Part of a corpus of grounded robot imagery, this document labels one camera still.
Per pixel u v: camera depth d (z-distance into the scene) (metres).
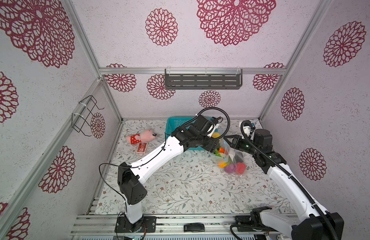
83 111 0.76
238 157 0.89
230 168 0.86
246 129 0.69
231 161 0.84
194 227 0.70
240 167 0.90
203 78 0.95
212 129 0.60
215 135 0.65
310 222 0.39
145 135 1.01
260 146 0.57
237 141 0.66
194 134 0.54
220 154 0.85
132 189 0.42
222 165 0.88
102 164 0.46
